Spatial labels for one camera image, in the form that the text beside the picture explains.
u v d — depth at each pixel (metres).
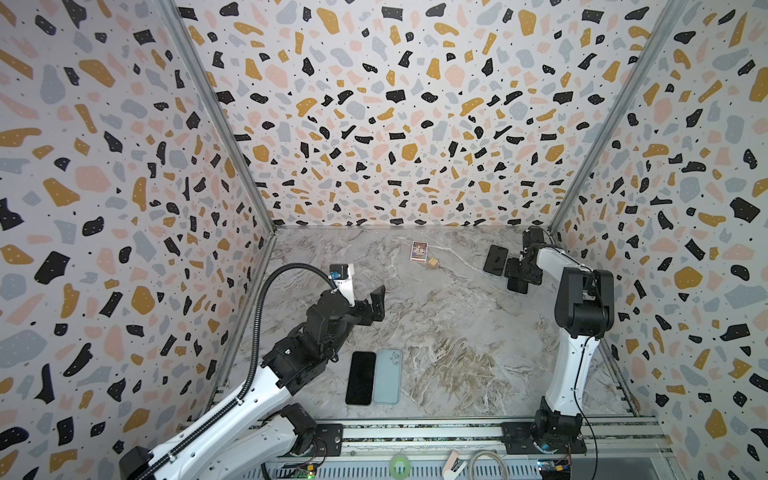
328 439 0.73
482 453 0.71
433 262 1.10
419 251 1.13
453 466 0.69
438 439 0.76
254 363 0.46
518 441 0.73
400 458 0.72
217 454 0.42
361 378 0.84
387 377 0.84
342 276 0.59
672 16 0.72
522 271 0.96
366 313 0.63
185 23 0.72
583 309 0.59
